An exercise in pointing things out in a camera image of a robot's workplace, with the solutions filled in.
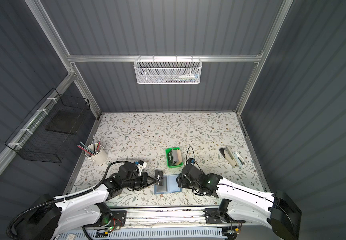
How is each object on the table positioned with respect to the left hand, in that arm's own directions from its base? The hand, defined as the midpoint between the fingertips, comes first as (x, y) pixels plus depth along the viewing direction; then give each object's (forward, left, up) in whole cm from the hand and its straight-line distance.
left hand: (157, 181), depth 80 cm
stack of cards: (+15, -10, -2) cm, 18 cm away
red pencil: (+22, +35, +5) cm, 42 cm away
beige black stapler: (+19, -46, -7) cm, 50 cm away
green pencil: (+21, +43, +8) cm, 49 cm away
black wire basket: (+19, +52, +22) cm, 60 cm away
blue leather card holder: (-1, -7, -4) cm, 8 cm away
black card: (+4, 0, -2) cm, 4 cm away
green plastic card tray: (+21, -6, -4) cm, 22 cm away
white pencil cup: (+16, +35, +5) cm, 38 cm away
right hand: (-1, -12, 0) cm, 12 cm away
